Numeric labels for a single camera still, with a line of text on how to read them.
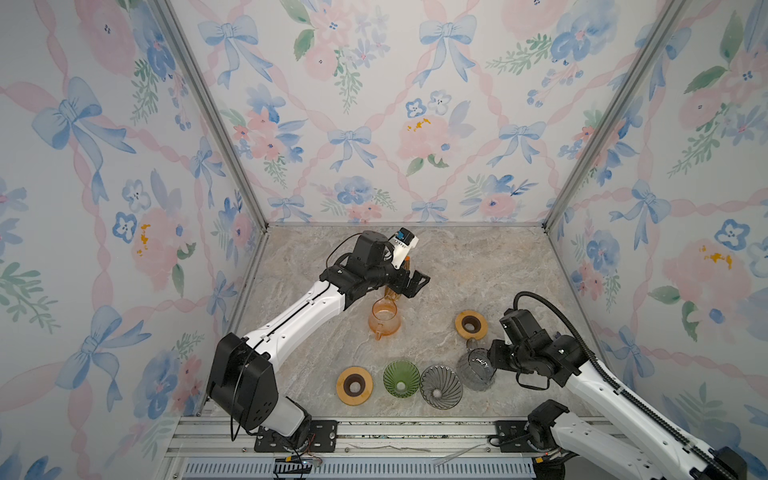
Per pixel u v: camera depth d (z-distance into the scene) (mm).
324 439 738
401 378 815
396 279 686
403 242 675
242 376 410
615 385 476
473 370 863
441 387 798
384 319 947
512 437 732
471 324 927
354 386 818
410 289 704
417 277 691
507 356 676
